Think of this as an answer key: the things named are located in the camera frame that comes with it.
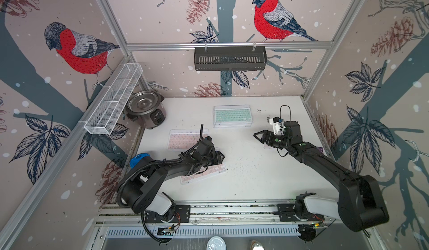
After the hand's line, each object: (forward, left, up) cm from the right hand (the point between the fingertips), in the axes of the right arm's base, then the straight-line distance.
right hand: (258, 134), depth 85 cm
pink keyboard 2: (-15, +24, -13) cm, 31 cm away
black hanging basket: (+46, +15, +16) cm, 51 cm away
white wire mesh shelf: (+6, +72, +18) cm, 75 cm away
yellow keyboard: (+14, +13, -12) cm, 23 cm away
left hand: (-8, +18, -10) cm, 22 cm away
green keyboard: (+24, +13, -12) cm, 29 cm away
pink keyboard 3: (-8, -3, +1) cm, 9 cm away
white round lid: (-45, +20, -8) cm, 50 cm away
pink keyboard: (+3, +43, -12) cm, 45 cm away
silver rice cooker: (+17, +67, -1) cm, 69 cm away
